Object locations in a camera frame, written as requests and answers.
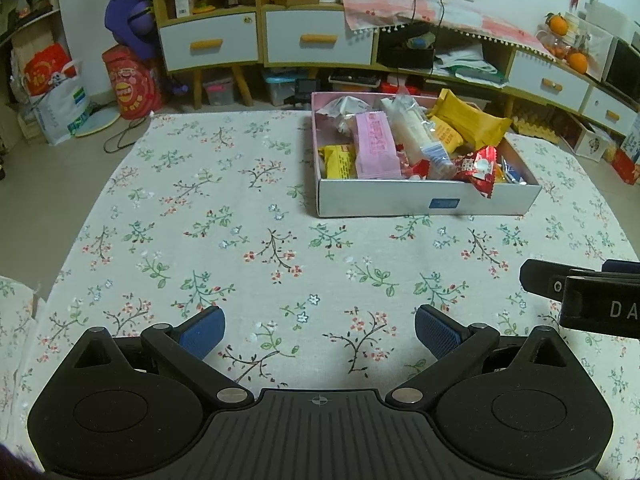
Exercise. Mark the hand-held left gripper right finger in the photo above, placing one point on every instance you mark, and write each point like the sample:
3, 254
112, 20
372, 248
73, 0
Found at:
440, 332

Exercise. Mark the yellow printed snack packet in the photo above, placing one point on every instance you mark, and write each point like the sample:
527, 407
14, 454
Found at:
446, 136

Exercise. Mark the small purple object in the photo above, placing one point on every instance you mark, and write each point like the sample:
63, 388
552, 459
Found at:
178, 90

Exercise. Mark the small red snack packet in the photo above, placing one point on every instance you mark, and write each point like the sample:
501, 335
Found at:
417, 167

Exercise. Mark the white microwave oven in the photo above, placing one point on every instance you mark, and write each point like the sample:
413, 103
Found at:
625, 70

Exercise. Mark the orange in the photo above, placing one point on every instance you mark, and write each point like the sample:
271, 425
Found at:
578, 62
557, 25

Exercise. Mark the white printed box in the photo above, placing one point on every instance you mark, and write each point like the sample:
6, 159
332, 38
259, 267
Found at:
592, 142

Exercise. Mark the white printed sack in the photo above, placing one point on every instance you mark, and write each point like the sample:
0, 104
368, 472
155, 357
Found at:
60, 110

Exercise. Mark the red gift box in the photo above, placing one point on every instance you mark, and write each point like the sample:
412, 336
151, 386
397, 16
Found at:
389, 85

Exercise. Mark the white blue printed carton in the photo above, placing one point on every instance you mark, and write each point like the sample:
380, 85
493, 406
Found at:
634, 137

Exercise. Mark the black box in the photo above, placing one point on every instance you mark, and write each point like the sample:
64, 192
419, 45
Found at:
405, 57

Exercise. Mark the black keyboard tray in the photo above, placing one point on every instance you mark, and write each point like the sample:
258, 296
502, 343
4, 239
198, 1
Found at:
352, 79

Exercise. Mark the small yellow packet red label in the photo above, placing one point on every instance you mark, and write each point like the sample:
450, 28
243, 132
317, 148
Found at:
337, 162

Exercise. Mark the red paper bag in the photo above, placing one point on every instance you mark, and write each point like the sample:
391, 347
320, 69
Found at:
42, 70

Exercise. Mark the small dark blue snack packet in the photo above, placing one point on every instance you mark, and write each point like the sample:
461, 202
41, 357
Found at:
512, 172

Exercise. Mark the pink cardboard box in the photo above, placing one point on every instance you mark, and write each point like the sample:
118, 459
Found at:
380, 205

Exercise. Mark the red printed carton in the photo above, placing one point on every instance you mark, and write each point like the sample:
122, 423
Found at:
627, 167

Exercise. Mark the white green snack packet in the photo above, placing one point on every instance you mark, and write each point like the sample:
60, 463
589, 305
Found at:
345, 110

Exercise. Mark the round white green disc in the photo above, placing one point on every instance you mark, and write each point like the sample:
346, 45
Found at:
97, 122

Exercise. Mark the small white carton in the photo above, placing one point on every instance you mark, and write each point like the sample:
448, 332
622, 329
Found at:
182, 2

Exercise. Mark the purple plush toy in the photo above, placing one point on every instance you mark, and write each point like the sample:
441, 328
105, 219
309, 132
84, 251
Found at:
122, 10

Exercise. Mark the pink floral cabinet runner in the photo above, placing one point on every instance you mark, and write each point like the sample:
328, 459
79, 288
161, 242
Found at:
475, 20

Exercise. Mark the tall wooden cabinet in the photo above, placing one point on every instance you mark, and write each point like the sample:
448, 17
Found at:
261, 35

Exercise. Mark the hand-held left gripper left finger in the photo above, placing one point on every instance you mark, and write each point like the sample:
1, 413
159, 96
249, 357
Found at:
205, 330

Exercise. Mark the low wooden cabinet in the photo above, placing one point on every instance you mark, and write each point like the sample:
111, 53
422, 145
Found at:
509, 107

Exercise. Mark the large plain yellow snack packet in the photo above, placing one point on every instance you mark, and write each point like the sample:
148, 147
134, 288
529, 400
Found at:
475, 122

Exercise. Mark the small clear bin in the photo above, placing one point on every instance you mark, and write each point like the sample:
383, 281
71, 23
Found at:
218, 92

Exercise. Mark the stack of papers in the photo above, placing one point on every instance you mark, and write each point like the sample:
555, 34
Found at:
465, 67

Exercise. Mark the black camera stand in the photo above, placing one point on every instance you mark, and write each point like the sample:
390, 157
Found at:
306, 87

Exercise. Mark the pink snack packet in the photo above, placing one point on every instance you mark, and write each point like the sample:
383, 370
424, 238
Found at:
377, 147

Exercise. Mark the egg tray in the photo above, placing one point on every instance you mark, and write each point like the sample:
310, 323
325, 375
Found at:
535, 125

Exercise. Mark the teal lid storage bin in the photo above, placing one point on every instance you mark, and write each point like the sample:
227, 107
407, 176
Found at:
280, 90

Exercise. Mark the red printed sack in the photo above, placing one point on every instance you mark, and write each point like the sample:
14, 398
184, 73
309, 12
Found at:
130, 90

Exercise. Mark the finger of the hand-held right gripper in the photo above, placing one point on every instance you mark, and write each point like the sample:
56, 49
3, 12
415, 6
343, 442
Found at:
622, 267
540, 280

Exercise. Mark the clear rice cracker packet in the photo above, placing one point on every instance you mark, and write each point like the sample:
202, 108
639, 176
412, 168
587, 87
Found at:
415, 130

